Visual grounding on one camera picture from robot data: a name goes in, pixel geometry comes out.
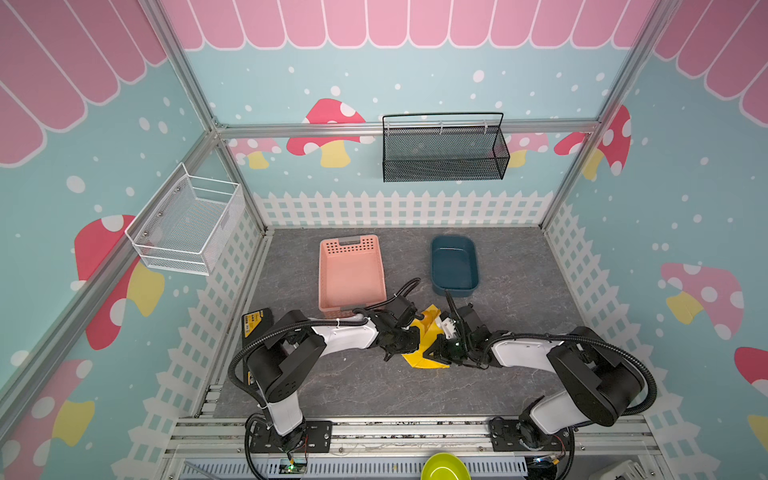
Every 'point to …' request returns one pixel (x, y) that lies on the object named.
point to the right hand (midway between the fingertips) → (421, 354)
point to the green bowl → (445, 466)
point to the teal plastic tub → (453, 265)
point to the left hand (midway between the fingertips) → (418, 352)
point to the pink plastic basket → (351, 275)
